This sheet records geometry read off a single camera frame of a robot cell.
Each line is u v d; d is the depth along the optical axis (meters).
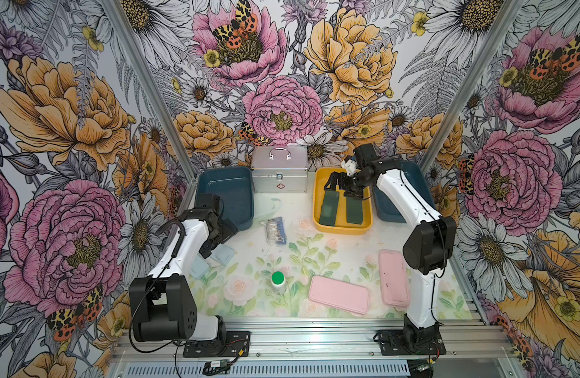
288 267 0.91
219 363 0.70
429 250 0.53
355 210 1.05
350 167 0.86
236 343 0.74
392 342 0.73
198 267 0.89
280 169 1.08
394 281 0.85
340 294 0.81
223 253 0.91
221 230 0.75
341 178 0.81
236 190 1.15
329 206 1.09
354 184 0.78
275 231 0.99
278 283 0.78
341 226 1.00
